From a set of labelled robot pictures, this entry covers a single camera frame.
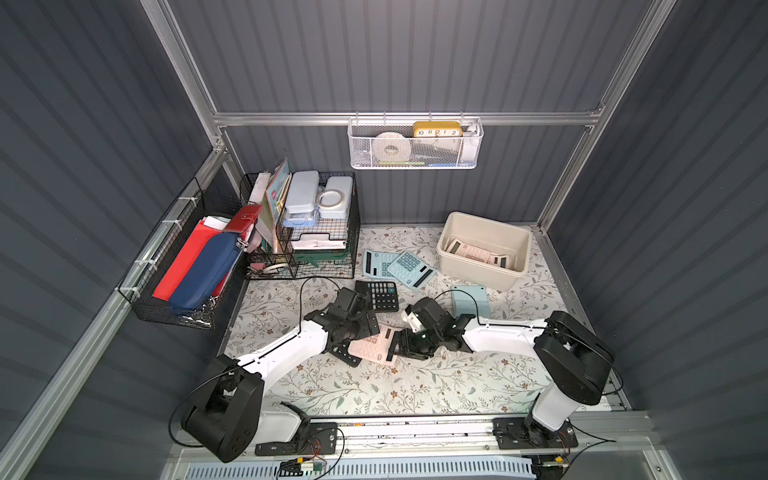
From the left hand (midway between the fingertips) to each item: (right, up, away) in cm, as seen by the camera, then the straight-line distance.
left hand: (366, 328), depth 87 cm
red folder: (-42, +22, -14) cm, 49 cm away
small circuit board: (-16, -29, -16) cm, 37 cm away
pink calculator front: (+3, -5, 0) cm, 6 cm away
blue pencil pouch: (-34, +18, -20) cm, 43 cm away
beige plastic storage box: (+48, +28, +26) cm, 61 cm away
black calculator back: (+4, +8, +12) cm, 15 cm away
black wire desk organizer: (-20, +31, +6) cm, 37 cm away
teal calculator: (+2, +19, +19) cm, 27 cm away
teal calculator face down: (+33, +7, +9) cm, 35 cm away
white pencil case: (-21, +41, +10) cm, 47 cm away
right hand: (+10, -7, -3) cm, 13 cm away
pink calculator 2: (+36, +23, +22) cm, 48 cm away
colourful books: (-29, +38, +6) cm, 48 cm away
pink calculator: (+47, +20, +19) cm, 54 cm away
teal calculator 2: (+14, +16, +17) cm, 28 cm away
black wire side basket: (-45, +34, -9) cm, 57 cm away
